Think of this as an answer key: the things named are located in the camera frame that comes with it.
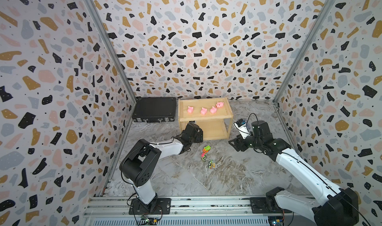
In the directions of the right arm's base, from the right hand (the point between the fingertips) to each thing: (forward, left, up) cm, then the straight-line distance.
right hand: (234, 138), depth 80 cm
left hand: (+10, +20, -9) cm, 24 cm away
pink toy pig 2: (+13, +17, +7) cm, 23 cm away
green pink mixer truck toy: (-3, +17, -15) cm, 23 cm away
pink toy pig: (+14, +24, +7) cm, 29 cm away
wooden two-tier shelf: (+12, +11, +6) cm, 17 cm away
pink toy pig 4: (+19, +7, +7) cm, 21 cm away
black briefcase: (+31, +54, -13) cm, 64 cm away
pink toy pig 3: (+14, +11, +7) cm, 19 cm away
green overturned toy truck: (-8, +12, -14) cm, 21 cm away
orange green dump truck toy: (+1, +15, -15) cm, 21 cm away
